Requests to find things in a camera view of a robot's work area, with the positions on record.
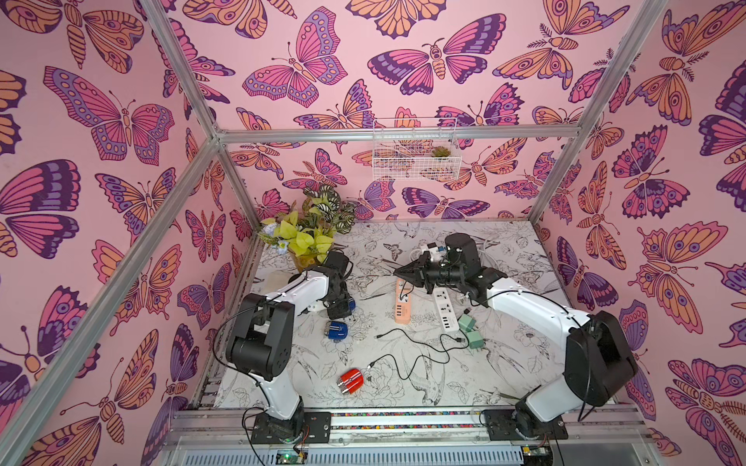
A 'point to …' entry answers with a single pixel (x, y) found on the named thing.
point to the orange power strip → (402, 302)
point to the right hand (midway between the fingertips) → (397, 268)
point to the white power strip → (447, 314)
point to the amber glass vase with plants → (307, 230)
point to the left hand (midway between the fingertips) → (353, 295)
